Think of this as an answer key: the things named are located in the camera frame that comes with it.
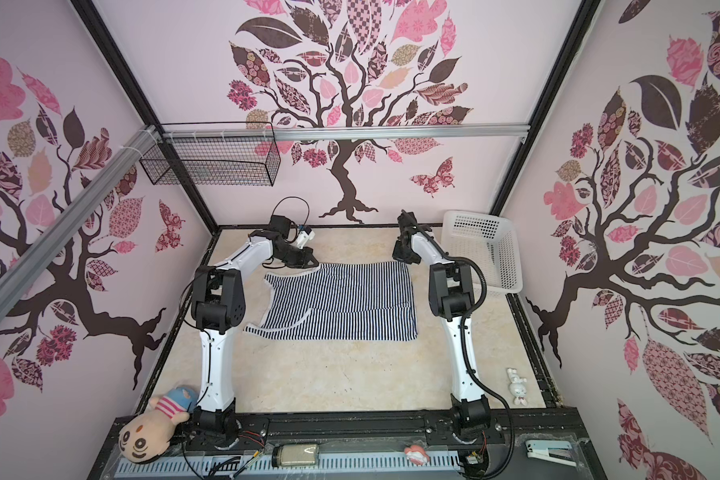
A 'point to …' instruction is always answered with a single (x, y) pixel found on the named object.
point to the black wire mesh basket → (218, 153)
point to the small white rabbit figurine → (517, 387)
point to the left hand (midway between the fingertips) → (316, 264)
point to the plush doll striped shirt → (147, 436)
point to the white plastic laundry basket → (489, 239)
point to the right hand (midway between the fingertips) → (404, 253)
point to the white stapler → (551, 451)
